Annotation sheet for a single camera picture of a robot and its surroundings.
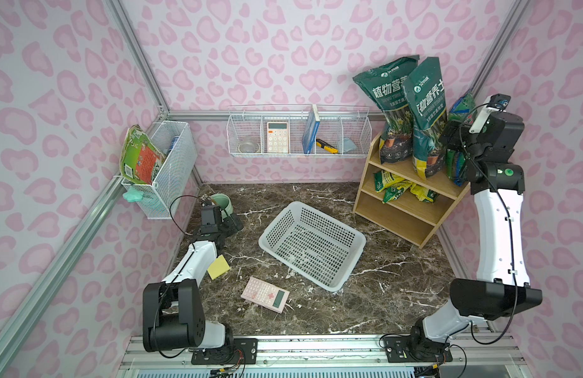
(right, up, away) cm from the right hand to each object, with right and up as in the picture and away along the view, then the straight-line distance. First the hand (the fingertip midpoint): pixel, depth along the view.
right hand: (465, 121), depth 65 cm
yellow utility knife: (-34, +1, +33) cm, 47 cm away
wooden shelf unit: (-3, -29, +23) cm, 37 cm away
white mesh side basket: (-88, -21, +7) cm, 90 cm away
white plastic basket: (-40, -40, +33) cm, 65 cm away
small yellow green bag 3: (+1, -19, +23) cm, 30 cm away
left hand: (-74, -29, +26) cm, 84 cm away
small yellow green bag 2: (-12, -19, +22) cm, 31 cm away
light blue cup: (-25, +2, +36) cm, 44 cm away
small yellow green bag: (-12, -14, +28) cm, 33 cm away
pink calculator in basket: (-54, +4, +30) cm, 62 cm away
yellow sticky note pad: (-78, -48, +30) cm, 96 cm away
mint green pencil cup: (-77, -23, +32) cm, 86 cm away
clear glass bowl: (-66, 0, +31) cm, 73 cm away
